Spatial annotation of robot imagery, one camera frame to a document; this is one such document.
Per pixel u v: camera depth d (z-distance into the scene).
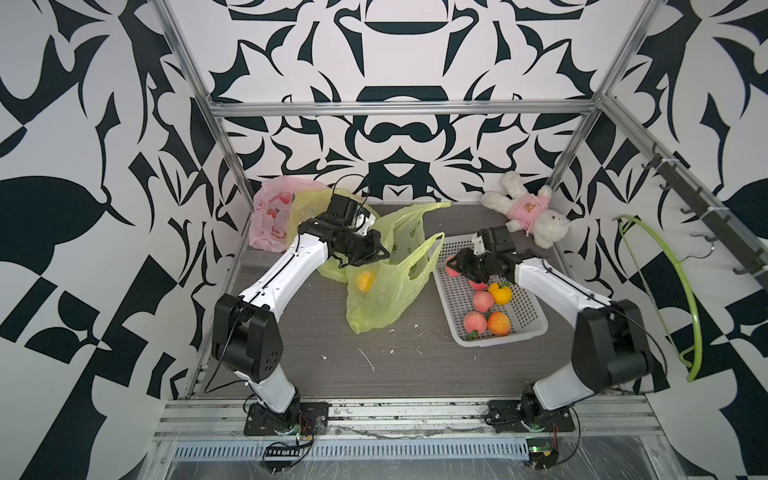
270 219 1.07
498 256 0.69
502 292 0.90
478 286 0.95
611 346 0.44
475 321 0.84
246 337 0.45
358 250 0.71
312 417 0.74
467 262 0.79
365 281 0.92
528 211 1.08
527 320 0.85
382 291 0.78
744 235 0.55
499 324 0.84
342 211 0.66
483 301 0.89
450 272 0.87
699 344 0.59
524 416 0.68
